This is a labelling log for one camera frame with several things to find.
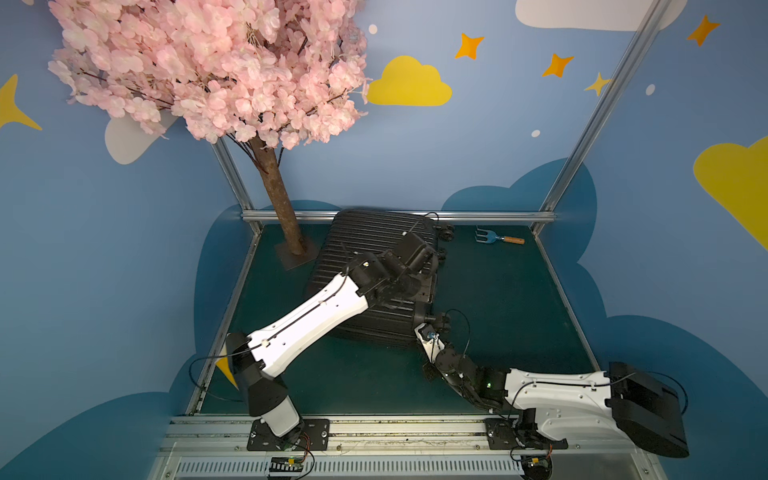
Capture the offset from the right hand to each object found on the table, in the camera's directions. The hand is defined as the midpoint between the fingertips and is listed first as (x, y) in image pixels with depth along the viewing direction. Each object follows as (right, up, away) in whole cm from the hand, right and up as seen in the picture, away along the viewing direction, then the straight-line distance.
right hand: (423, 340), depth 82 cm
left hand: (0, +17, -10) cm, 20 cm away
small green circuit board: (-35, -28, -9) cm, 46 cm away
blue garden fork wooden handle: (+32, +31, +37) cm, 58 cm away
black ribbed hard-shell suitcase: (-20, +31, +8) cm, 38 cm away
